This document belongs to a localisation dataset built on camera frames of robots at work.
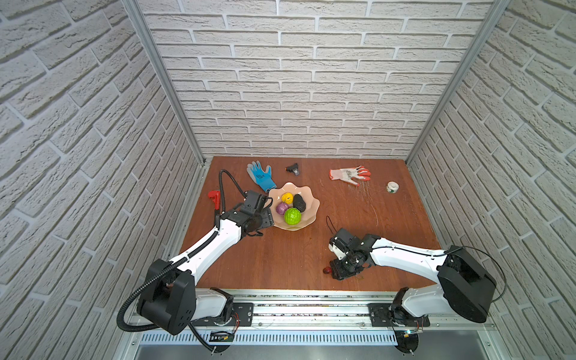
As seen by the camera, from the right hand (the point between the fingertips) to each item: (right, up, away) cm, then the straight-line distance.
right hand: (338, 273), depth 82 cm
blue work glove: (-33, +36, +28) cm, 57 cm away
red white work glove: (+11, +38, +31) cm, 51 cm away
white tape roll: (+31, +32, +24) cm, 51 cm away
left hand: (-28, +21, +4) cm, 36 cm away
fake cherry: (-4, +1, 0) cm, 4 cm away
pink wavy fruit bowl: (-11, +19, +13) cm, 26 cm away
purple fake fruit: (-22, +23, +13) cm, 35 cm away
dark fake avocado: (-15, +25, +15) cm, 33 cm away
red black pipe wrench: (-54, +28, +21) cm, 65 cm away
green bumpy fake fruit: (-17, +21, +8) cm, 28 cm away
